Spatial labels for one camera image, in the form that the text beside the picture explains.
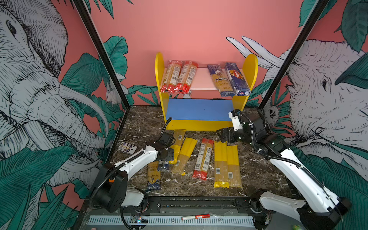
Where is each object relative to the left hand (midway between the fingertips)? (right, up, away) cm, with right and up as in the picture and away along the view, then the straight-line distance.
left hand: (168, 153), depth 88 cm
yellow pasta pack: (+6, +10, +11) cm, 16 cm away
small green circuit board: (-13, -28, -18) cm, 36 cm away
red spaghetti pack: (+23, -4, 0) cm, 23 cm away
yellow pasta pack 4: (+40, -12, -6) cm, 42 cm away
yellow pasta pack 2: (+8, -7, -2) cm, 11 cm away
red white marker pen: (+22, -28, -17) cm, 39 cm away
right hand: (+30, +17, -17) cm, 39 cm away
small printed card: (-28, +2, +7) cm, 29 cm away
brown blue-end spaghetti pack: (-7, -11, -7) cm, 15 cm away
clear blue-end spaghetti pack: (-2, -7, -5) cm, 8 cm away
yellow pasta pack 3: (+33, -7, 0) cm, 34 cm away
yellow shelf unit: (+24, +29, +11) cm, 39 cm away
